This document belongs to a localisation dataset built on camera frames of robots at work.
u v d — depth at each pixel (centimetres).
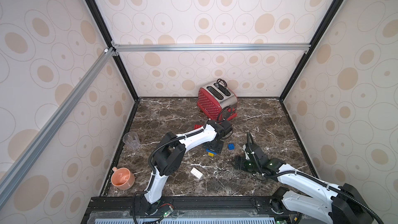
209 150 80
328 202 44
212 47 193
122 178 81
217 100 93
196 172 83
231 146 92
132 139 95
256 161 64
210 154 89
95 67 76
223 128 66
